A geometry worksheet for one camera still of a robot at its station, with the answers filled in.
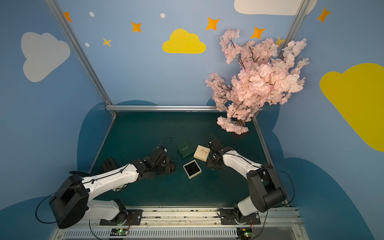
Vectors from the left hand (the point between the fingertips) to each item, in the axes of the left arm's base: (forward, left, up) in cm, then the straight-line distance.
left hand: (175, 167), depth 84 cm
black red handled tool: (-8, +45, +8) cm, 47 cm away
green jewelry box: (+15, -4, -5) cm, 17 cm away
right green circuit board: (-30, -36, -7) cm, 47 cm away
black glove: (+3, +43, -6) cm, 43 cm away
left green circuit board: (-31, +25, -7) cm, 40 cm away
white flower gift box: (+12, -16, -5) cm, 21 cm away
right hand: (+6, -24, -5) cm, 25 cm away
